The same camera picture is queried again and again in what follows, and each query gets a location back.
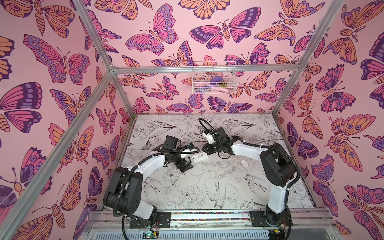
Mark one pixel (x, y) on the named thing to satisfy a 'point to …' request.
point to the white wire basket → (214, 77)
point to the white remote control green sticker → (197, 157)
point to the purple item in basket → (218, 79)
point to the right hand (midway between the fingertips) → (203, 147)
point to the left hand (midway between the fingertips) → (188, 158)
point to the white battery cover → (244, 163)
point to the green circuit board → (148, 235)
